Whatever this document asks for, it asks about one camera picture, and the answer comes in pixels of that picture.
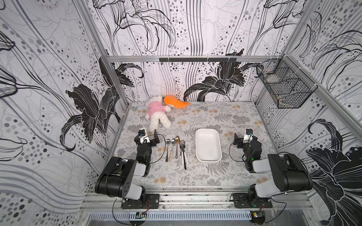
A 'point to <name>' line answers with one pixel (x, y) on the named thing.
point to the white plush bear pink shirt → (156, 111)
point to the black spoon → (183, 154)
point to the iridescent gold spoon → (177, 141)
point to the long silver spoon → (168, 142)
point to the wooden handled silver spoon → (173, 142)
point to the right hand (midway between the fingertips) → (244, 132)
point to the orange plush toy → (169, 100)
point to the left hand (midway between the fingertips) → (150, 132)
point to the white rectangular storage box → (208, 145)
